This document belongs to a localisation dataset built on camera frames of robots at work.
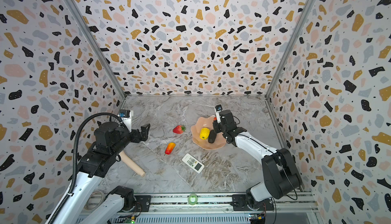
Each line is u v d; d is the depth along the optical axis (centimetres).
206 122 103
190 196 76
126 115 58
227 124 68
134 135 62
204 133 94
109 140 50
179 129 98
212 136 95
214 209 73
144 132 64
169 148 90
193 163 86
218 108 79
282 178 43
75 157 43
